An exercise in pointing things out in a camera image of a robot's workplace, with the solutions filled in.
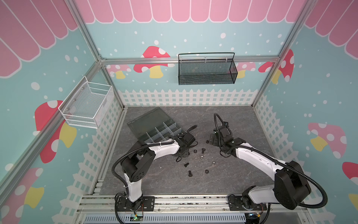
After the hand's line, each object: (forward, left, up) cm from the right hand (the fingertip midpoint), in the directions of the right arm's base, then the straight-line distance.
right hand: (217, 137), depth 88 cm
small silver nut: (-12, +2, -11) cm, 16 cm away
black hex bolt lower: (-13, +20, -10) cm, 26 cm away
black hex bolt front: (-19, +17, -11) cm, 28 cm away
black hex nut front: (-18, +7, -10) cm, 22 cm away
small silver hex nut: (-8, +10, -11) cm, 16 cm away
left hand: (-7, +23, -11) cm, 26 cm away
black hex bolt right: (-3, +8, -10) cm, 13 cm away
